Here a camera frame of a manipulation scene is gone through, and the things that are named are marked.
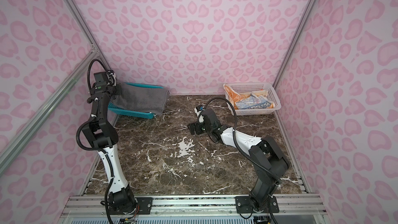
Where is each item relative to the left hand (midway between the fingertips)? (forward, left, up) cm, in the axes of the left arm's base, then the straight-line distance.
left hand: (114, 84), depth 99 cm
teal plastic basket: (-14, -15, -14) cm, 25 cm away
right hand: (-26, -52, -7) cm, 58 cm away
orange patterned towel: (+1, -78, -14) cm, 79 cm away
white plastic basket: (+7, -102, -14) cm, 103 cm away
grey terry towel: (-6, -17, -7) cm, 19 cm away
